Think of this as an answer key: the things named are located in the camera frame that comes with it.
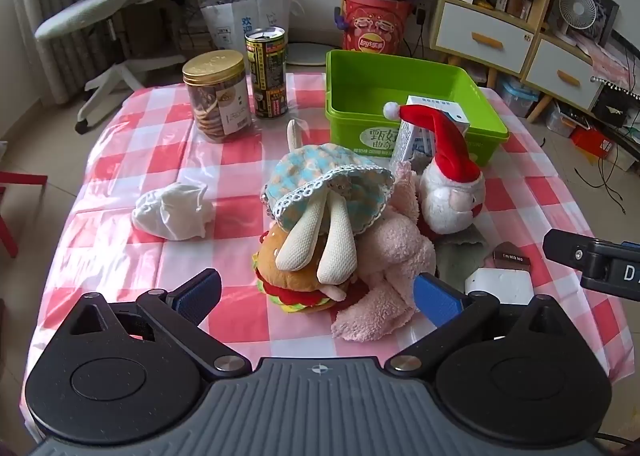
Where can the red white checked tablecloth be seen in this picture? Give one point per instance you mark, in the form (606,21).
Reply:
(150,145)

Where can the clear white plastic bag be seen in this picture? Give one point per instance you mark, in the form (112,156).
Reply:
(230,10)

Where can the red stool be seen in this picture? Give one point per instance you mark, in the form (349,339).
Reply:
(20,179)

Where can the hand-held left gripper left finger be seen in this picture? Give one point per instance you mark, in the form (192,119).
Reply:
(200,293)

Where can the grey terry sock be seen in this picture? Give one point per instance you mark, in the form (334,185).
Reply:
(455,261)

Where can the white wooden shelf cabinet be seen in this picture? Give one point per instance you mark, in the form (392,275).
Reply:
(480,35)

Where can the dark framed picture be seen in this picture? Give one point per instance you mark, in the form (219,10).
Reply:
(606,10)

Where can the small white desk fan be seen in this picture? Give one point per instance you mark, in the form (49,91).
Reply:
(575,8)

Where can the pink plush rabbit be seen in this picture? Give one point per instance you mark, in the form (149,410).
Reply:
(395,246)

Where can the burger plush toy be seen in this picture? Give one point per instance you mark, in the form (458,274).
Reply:
(295,293)

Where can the black yellow drink can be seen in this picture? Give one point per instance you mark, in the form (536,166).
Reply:
(267,75)

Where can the blue checked hat with ears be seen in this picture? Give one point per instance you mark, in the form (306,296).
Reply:
(320,160)

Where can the white blue milk carton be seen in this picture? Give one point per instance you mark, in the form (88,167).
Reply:
(412,145)

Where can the cookie jar with gold lid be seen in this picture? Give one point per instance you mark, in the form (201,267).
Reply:
(215,100)

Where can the green plastic bin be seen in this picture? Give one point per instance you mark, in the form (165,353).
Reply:
(370,85)

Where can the crumpled white sock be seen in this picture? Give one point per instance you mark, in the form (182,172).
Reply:
(170,213)

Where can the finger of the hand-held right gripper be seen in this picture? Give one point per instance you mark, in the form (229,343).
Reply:
(590,258)

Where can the pink patterned cloth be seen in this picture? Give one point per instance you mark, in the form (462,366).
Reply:
(612,63)

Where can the red snack bucket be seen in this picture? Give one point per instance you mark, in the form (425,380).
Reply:
(375,20)

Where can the white office chair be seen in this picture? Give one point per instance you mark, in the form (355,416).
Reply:
(100,0)

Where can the white radiator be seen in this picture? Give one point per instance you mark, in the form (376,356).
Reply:
(55,60)

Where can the clear plastic storage box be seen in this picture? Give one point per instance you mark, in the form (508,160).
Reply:
(560,120)
(520,98)

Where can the white plush with santa hat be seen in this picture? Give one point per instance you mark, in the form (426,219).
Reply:
(450,196)

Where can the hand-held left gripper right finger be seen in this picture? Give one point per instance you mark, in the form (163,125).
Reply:
(435,298)

